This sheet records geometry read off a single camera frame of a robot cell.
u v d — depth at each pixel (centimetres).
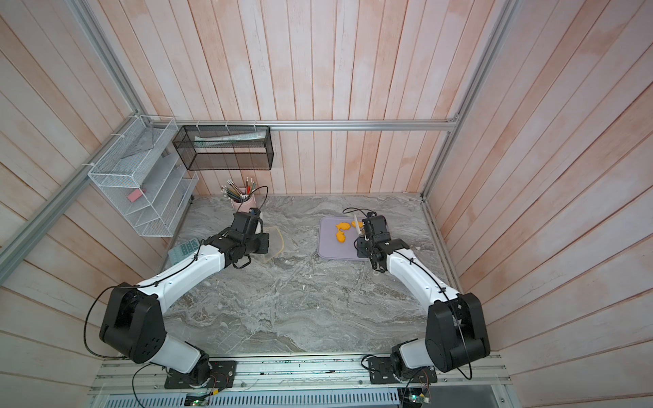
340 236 104
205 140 90
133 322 43
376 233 67
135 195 82
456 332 42
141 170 78
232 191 106
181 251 99
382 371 73
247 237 67
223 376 73
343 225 107
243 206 106
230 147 105
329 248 110
